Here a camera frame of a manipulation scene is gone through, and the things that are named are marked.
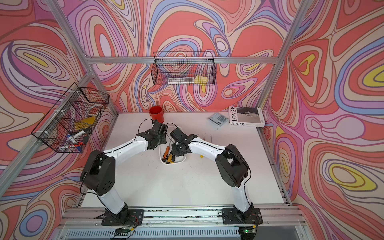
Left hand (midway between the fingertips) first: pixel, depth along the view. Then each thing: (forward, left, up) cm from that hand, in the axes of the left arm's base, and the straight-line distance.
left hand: (162, 137), depth 94 cm
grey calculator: (+23, -39, -7) cm, 46 cm away
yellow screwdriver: (-9, -25, -9) cm, 28 cm away
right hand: (-9, -10, -5) cm, 14 cm away
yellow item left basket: (-9, +33, +23) cm, 41 cm away
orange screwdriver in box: (-8, -3, -6) cm, 10 cm away
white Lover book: (+23, -60, -5) cm, 65 cm away
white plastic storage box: (-12, -6, -6) cm, 15 cm away
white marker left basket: (-12, +40, +17) cm, 45 cm away
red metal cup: (+22, +7, 0) cm, 23 cm away
